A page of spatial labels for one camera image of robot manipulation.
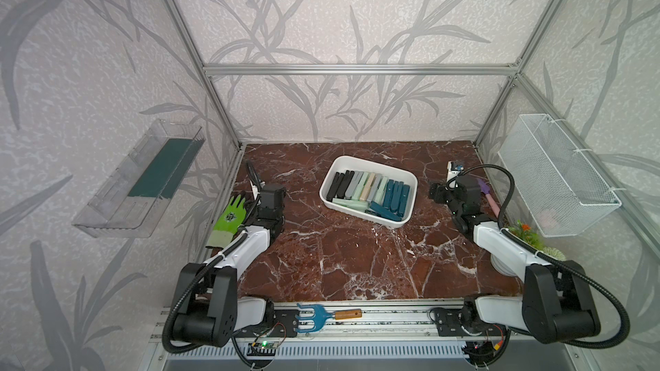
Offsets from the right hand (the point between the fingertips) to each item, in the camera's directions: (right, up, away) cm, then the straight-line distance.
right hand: (443, 179), depth 89 cm
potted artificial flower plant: (+18, -15, -16) cm, 28 cm away
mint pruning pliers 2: (-29, -11, +7) cm, 32 cm away
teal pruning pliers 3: (-22, -12, +3) cm, 25 cm away
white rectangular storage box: (-39, +5, +16) cm, 43 cm away
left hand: (-63, -6, -1) cm, 64 cm away
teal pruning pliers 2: (-12, -9, +10) cm, 17 cm away
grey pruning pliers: (-23, -4, +13) cm, 27 cm away
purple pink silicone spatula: (+22, -5, +13) cm, 26 cm away
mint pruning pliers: (-21, -6, +10) cm, 24 cm away
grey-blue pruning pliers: (-31, -3, +13) cm, 34 cm away
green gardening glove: (-78, -16, +4) cm, 80 cm away
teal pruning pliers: (-18, -9, +10) cm, 23 cm away
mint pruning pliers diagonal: (-29, -3, +13) cm, 32 cm away
